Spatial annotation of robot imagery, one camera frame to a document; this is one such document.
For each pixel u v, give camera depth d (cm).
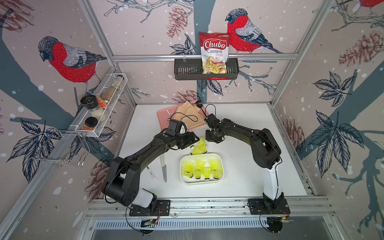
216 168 83
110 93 78
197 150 91
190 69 107
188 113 113
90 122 60
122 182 43
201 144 95
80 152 69
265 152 53
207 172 81
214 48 83
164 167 88
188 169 83
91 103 62
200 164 86
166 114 114
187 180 81
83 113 68
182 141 74
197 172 83
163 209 73
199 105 118
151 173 85
